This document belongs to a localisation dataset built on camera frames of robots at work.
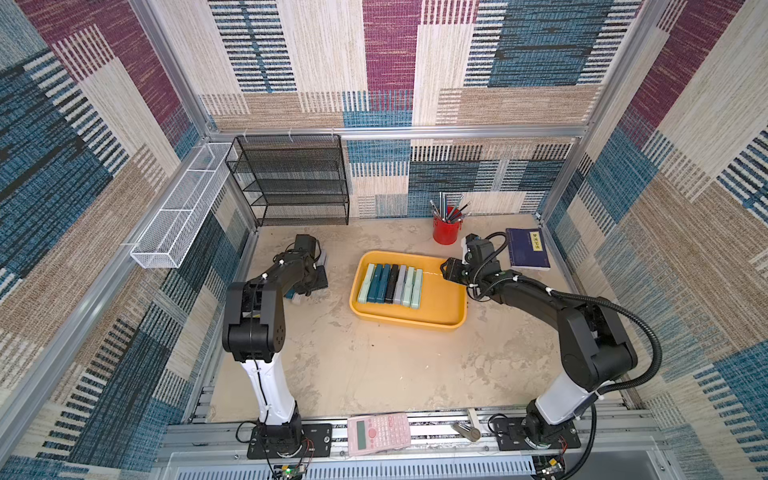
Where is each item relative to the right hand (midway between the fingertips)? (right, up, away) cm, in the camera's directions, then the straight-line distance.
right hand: (451, 271), depth 95 cm
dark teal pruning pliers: (-21, -4, +3) cm, 22 cm away
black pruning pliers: (-19, -5, +2) cm, 20 cm away
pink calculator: (-23, -38, -21) cm, 49 cm away
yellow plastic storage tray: (-2, -10, +1) cm, 10 cm away
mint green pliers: (-10, -5, +3) cm, 12 cm away
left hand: (-43, -4, +6) cm, 43 cm away
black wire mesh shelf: (-54, +32, +13) cm, 64 cm away
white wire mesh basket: (-72, +9, -24) cm, 76 cm away
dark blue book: (+31, +7, +16) cm, 35 cm away
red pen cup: (+2, +13, +16) cm, 21 cm away
